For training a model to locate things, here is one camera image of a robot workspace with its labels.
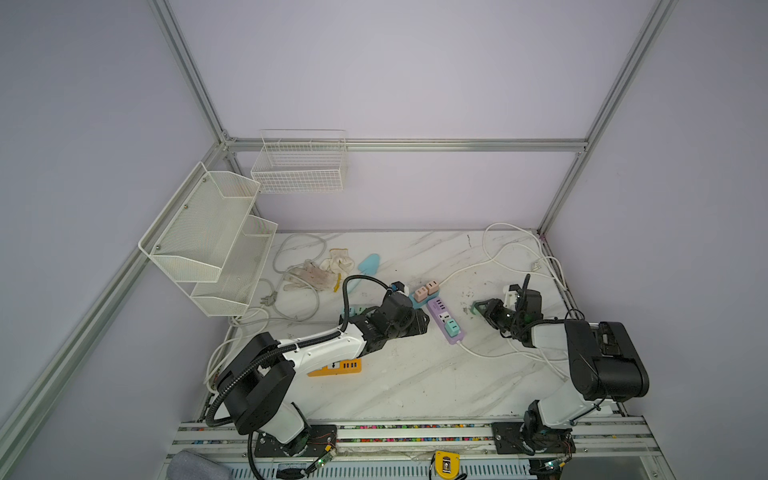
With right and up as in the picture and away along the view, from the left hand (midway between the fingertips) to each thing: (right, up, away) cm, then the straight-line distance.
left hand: (422, 321), depth 83 cm
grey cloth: (-56, -30, -16) cm, 65 cm away
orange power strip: (-21, -13, 0) cm, 25 cm away
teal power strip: (0, +3, +12) cm, 13 cm away
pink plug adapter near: (0, +7, +10) cm, 12 cm away
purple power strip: (+8, 0, +11) cm, 13 cm away
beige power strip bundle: (-33, +12, +22) cm, 41 cm away
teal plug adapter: (+9, -2, +3) cm, 10 cm away
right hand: (+19, +3, +12) cm, 22 cm away
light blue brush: (-17, +15, +27) cm, 36 cm away
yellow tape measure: (+4, -30, -14) cm, 34 cm away
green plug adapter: (+18, +1, +11) cm, 21 cm away
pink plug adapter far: (+4, +9, +12) cm, 16 cm away
